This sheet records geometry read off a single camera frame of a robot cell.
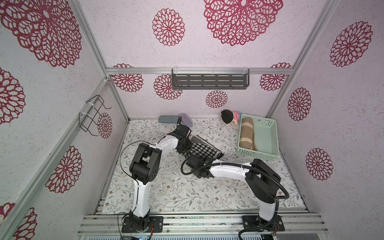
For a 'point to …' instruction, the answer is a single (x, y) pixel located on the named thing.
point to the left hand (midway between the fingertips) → (190, 147)
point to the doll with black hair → (228, 116)
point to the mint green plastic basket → (265, 132)
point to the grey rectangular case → (164, 119)
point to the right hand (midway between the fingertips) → (200, 164)
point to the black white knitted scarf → (200, 147)
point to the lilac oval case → (185, 120)
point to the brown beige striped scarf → (247, 137)
